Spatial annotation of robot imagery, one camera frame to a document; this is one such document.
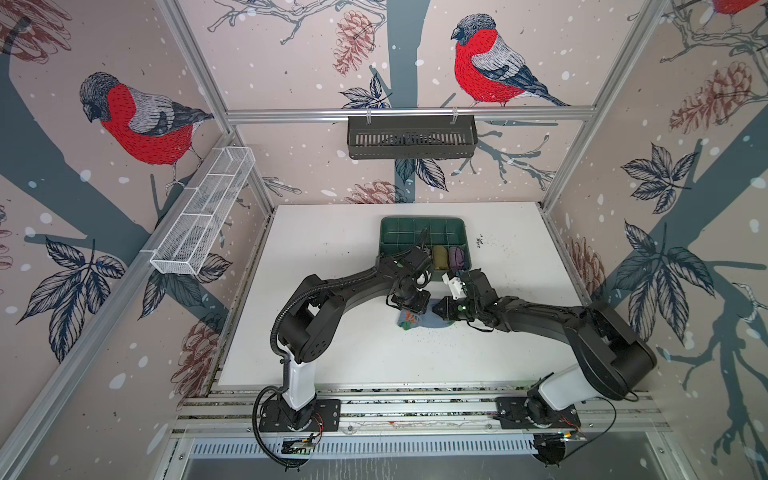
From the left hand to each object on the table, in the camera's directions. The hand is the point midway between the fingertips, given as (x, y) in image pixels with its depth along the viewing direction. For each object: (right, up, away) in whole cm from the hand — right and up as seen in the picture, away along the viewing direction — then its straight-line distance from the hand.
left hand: (424, 310), depth 86 cm
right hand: (+3, -1, +3) cm, 4 cm away
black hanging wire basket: (-2, +58, +18) cm, 60 cm away
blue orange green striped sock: (-5, -3, 0) cm, 5 cm away
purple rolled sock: (+13, +14, +14) cm, 24 cm away
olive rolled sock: (+7, +15, +12) cm, 20 cm away
